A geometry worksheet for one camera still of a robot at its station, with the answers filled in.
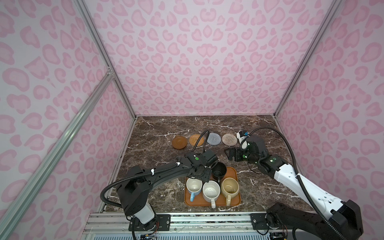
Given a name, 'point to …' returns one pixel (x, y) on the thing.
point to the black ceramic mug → (218, 170)
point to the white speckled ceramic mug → (211, 190)
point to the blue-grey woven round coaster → (214, 138)
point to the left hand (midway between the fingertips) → (204, 173)
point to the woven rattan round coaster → (193, 139)
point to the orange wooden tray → (199, 200)
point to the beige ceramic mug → (230, 188)
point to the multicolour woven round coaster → (229, 139)
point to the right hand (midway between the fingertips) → (231, 149)
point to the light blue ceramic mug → (194, 187)
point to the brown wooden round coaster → (179, 142)
